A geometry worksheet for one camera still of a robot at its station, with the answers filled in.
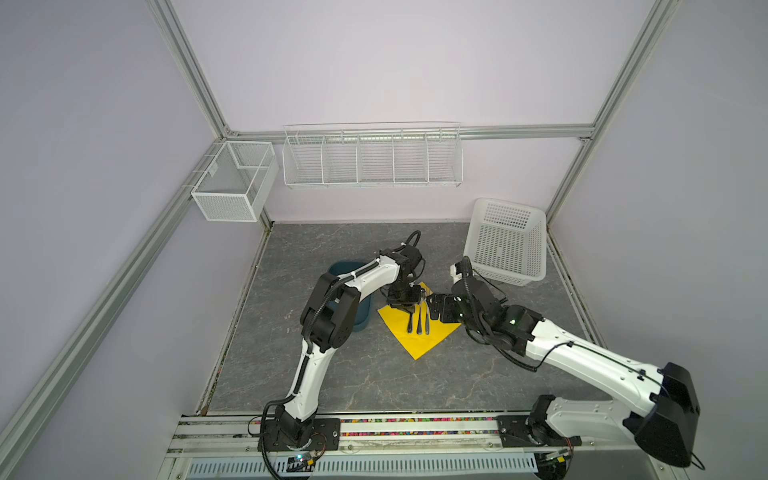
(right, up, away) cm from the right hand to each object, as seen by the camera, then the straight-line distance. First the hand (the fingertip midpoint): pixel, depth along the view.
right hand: (439, 301), depth 78 cm
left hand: (-5, -6, +15) cm, 17 cm away
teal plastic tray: (-21, -5, +11) cm, 24 cm away
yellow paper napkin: (-5, -15, +12) cm, 20 cm away
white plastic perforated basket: (+32, +17, +38) cm, 52 cm away
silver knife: (-7, -10, +16) cm, 20 cm away
